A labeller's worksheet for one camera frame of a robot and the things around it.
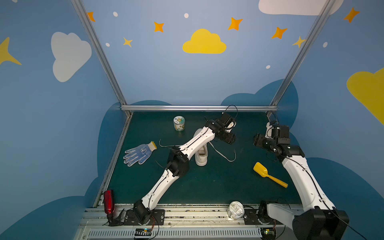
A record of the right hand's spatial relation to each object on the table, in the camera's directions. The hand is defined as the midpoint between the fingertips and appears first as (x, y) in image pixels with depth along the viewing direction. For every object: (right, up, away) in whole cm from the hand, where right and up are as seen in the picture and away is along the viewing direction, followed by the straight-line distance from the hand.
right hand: (261, 137), depth 81 cm
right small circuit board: (0, -48, -7) cm, 48 cm away
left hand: (-14, -1, +12) cm, 18 cm away
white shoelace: (-25, -6, +21) cm, 33 cm away
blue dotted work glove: (-72, -12, +17) cm, 75 cm away
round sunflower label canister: (-48, +9, +26) cm, 55 cm away
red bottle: (-81, -34, -4) cm, 88 cm away
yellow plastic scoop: (+6, -22, +10) cm, 25 cm away
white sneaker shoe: (-32, -11, +6) cm, 35 cm away
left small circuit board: (-62, -47, -8) cm, 79 cm away
